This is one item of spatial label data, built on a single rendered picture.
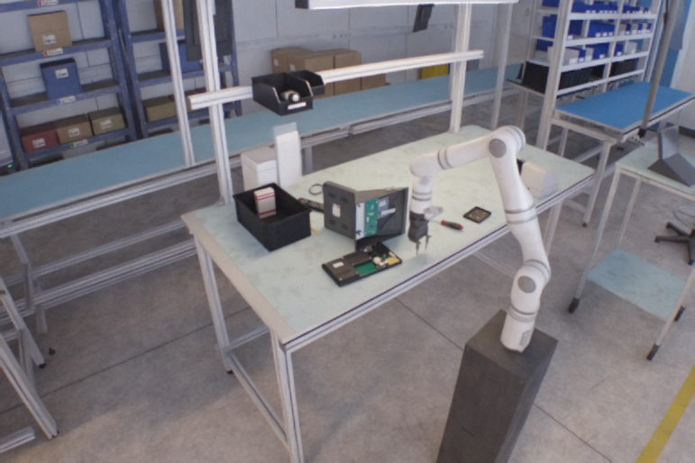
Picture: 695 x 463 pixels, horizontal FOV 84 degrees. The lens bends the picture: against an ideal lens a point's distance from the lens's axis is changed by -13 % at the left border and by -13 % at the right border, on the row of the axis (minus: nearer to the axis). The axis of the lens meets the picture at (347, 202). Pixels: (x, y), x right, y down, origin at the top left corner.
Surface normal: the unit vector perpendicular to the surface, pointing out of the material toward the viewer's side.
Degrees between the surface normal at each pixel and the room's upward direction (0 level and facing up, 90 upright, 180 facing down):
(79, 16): 90
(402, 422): 0
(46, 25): 90
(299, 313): 0
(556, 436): 0
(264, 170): 90
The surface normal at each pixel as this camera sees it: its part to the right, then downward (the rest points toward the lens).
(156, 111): 0.61, 0.39
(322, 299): 0.00, -0.87
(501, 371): -0.73, 0.33
